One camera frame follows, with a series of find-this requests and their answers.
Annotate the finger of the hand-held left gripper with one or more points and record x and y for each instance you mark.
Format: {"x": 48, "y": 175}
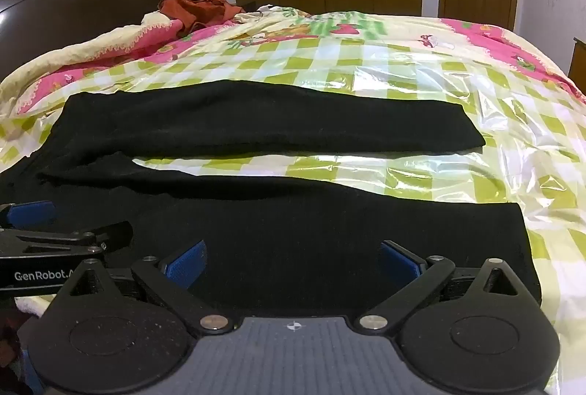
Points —
{"x": 114, "y": 235}
{"x": 32, "y": 212}

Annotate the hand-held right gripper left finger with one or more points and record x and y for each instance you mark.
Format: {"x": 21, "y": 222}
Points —
{"x": 187, "y": 264}

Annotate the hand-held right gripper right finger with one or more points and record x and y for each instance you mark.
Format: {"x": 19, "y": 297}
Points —
{"x": 400, "y": 264}

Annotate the black pants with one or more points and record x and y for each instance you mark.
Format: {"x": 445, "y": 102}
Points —
{"x": 274, "y": 125}

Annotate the white fuzzy cloth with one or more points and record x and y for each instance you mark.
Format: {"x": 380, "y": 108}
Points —
{"x": 34, "y": 307}

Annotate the checkered glossy bed quilt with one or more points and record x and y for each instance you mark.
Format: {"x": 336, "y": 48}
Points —
{"x": 412, "y": 79}

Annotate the dark wooden headboard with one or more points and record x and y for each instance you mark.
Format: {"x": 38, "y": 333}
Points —
{"x": 68, "y": 1}

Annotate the red-brown cloth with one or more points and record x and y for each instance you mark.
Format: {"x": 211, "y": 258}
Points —
{"x": 206, "y": 10}

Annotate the wooden side cabinet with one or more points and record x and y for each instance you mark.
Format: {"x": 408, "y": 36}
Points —
{"x": 579, "y": 65}

